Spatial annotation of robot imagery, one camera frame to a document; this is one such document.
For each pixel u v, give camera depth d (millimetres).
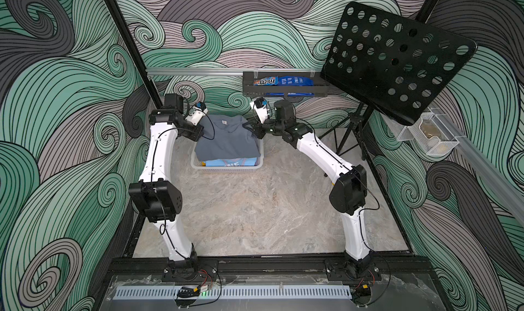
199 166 934
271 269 745
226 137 854
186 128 712
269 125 729
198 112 747
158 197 465
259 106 704
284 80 925
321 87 877
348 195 527
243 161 960
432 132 673
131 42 833
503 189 508
